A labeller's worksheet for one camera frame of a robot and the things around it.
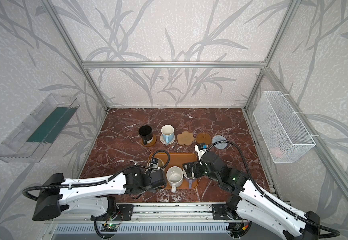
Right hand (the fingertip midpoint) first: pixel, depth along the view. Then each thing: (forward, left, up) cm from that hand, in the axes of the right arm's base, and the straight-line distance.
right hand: (190, 159), depth 74 cm
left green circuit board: (-27, +39, -18) cm, 51 cm away
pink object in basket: (+2, -43, +3) cm, 43 cm away
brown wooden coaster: (+19, +26, -17) cm, 36 cm away
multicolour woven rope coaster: (+20, +17, -17) cm, 31 cm away
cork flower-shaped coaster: (+23, +2, -18) cm, 30 cm away
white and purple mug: (-7, 0, -9) cm, 12 cm away
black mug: (+22, +28, -10) cm, 37 cm away
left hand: (-7, +17, -9) cm, 21 cm away
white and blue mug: (+24, +14, -11) cm, 30 cm away
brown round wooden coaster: (+23, -10, -17) cm, 31 cm away
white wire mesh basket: (+2, -39, +17) cm, 43 cm away
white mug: (-3, +9, -16) cm, 18 cm away
